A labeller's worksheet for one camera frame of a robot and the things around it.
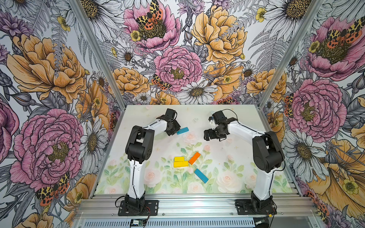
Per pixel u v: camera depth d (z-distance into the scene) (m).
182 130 1.05
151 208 0.73
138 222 0.70
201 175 0.85
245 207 0.73
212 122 0.92
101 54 0.90
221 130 0.74
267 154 0.52
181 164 0.90
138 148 0.58
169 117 0.85
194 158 0.92
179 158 0.92
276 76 1.03
